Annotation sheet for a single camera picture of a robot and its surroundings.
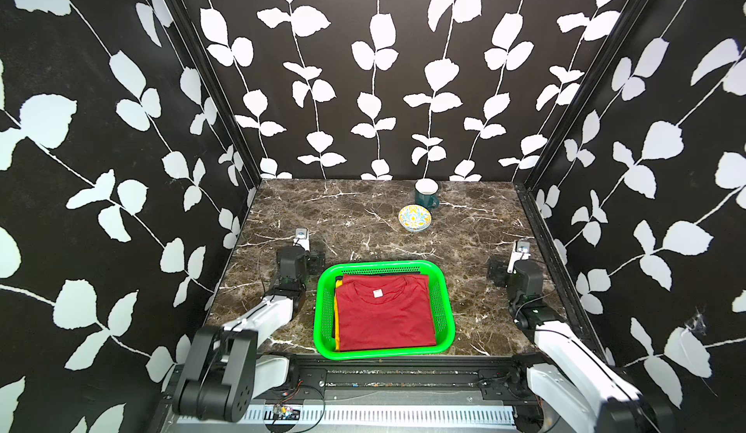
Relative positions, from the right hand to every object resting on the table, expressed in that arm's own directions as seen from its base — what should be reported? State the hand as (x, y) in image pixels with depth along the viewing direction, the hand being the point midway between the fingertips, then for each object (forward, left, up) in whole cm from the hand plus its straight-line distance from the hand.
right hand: (507, 254), depth 86 cm
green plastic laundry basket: (-17, +54, -3) cm, 56 cm away
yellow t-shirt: (-8, +51, -5) cm, 52 cm away
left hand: (+4, +62, 0) cm, 62 cm away
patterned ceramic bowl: (+21, +26, -10) cm, 35 cm away
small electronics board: (-39, +62, -12) cm, 74 cm away
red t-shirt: (-15, +37, -7) cm, 40 cm away
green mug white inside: (+27, +22, -2) cm, 34 cm away
